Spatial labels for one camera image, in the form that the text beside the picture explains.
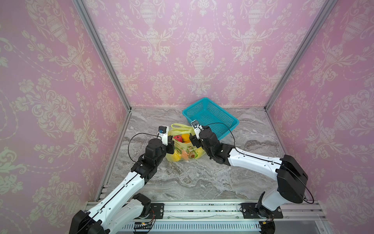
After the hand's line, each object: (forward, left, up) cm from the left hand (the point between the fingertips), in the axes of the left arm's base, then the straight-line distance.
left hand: (173, 136), depth 78 cm
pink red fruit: (+10, -2, -17) cm, 20 cm away
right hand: (+5, -13, 0) cm, 14 cm away
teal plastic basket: (+37, -23, -20) cm, 48 cm away
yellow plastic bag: (-2, -6, -11) cm, 13 cm away
